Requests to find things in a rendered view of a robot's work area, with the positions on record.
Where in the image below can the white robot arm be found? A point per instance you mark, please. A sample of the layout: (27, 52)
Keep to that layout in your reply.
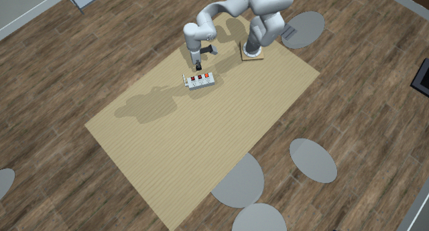
(268, 21)

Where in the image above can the white power strip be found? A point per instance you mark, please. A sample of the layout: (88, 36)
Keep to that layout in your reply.
(200, 81)

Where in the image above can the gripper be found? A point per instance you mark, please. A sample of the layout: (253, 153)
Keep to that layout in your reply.
(196, 59)

